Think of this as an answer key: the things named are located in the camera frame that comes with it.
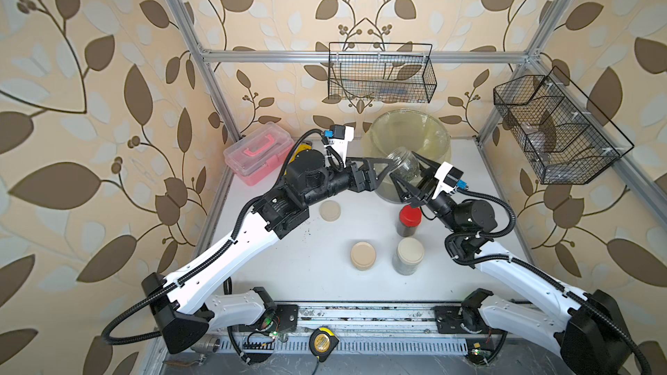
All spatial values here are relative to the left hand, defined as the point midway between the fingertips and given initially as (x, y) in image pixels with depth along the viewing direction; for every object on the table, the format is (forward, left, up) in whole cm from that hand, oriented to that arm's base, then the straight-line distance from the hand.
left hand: (377, 158), depth 57 cm
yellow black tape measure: (-31, +12, -40) cm, 52 cm away
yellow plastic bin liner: (+32, -20, -21) cm, 43 cm away
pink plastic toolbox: (+28, +40, -31) cm, 58 cm away
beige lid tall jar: (-10, -12, -31) cm, 35 cm away
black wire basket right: (+16, -56, -8) cm, 59 cm away
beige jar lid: (+11, +12, -42) cm, 45 cm away
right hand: (+3, -7, -5) cm, 9 cm away
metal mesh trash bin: (+31, -20, -20) cm, 42 cm away
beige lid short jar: (-8, +1, -37) cm, 38 cm away
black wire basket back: (+50, -4, -8) cm, 51 cm away
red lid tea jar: (+2, -14, -31) cm, 34 cm away
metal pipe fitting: (-31, +43, -40) cm, 66 cm away
